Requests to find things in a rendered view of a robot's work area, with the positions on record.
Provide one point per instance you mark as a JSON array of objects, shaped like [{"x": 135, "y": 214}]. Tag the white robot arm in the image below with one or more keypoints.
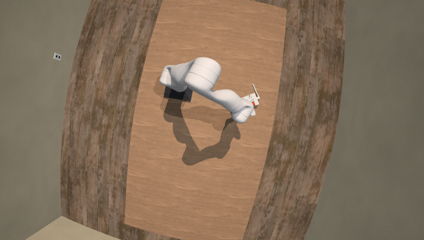
[{"x": 201, "y": 75}]

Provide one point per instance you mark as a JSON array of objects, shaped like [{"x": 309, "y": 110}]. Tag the white power strip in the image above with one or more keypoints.
[{"x": 253, "y": 97}]

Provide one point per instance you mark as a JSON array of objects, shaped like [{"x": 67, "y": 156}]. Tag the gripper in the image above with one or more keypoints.
[{"x": 253, "y": 112}]

